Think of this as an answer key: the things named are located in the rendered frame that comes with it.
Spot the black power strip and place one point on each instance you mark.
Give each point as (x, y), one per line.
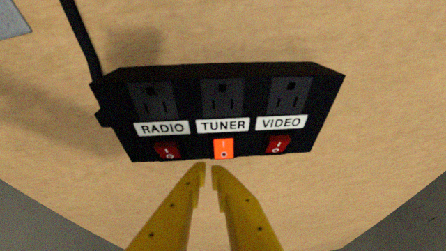
(217, 111)

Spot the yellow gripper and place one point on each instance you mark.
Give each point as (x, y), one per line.
(168, 229)

